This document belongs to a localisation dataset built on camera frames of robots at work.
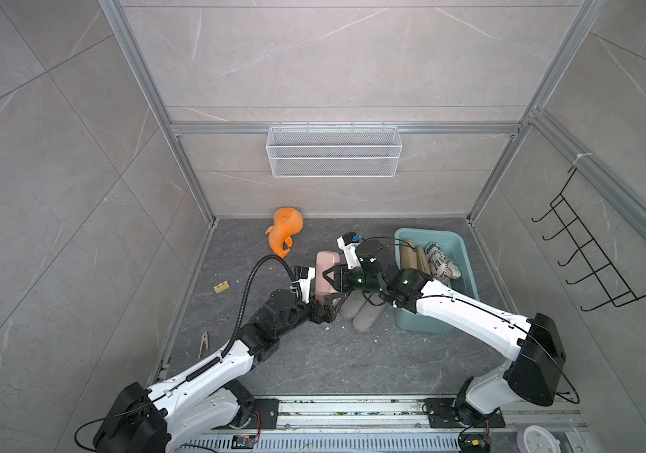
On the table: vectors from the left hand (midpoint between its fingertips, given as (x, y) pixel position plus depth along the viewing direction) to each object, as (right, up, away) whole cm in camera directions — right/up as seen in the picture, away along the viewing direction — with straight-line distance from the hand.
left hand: (337, 291), depth 75 cm
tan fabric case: (+22, +9, +9) cm, 26 cm away
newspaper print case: (+32, +6, +9) cm, 33 cm away
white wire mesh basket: (0, +46, +25) cm, 53 cm away
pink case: (-3, +8, +1) cm, 9 cm away
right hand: (-2, +4, 0) cm, 5 cm away
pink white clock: (+49, -36, -6) cm, 61 cm away
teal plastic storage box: (+40, +10, +18) cm, 45 cm away
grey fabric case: (+10, -11, +13) cm, 20 cm away
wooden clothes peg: (-41, -17, +10) cm, 45 cm away
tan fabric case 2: (+28, +7, +14) cm, 32 cm away
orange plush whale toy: (-18, +22, +35) cm, 45 cm away
